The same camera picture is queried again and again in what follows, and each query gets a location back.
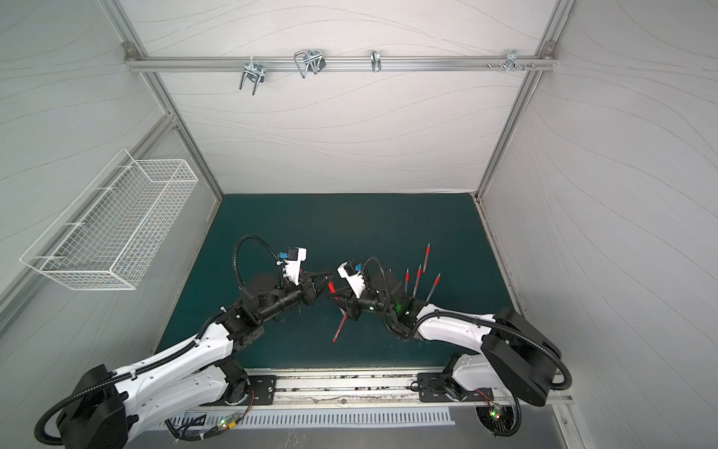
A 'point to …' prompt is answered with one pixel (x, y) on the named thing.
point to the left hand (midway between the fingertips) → (326, 276)
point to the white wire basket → (111, 234)
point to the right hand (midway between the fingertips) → (330, 293)
